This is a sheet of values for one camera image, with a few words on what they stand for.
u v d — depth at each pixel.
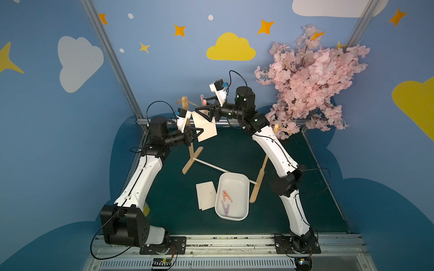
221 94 0.62
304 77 0.73
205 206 0.86
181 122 0.65
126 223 0.40
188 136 0.64
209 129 0.76
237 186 0.93
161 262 0.73
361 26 0.75
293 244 0.66
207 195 0.91
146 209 0.80
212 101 0.68
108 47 0.80
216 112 0.62
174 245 0.75
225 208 0.85
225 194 0.89
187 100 0.70
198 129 0.71
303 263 0.73
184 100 0.70
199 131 0.72
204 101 0.68
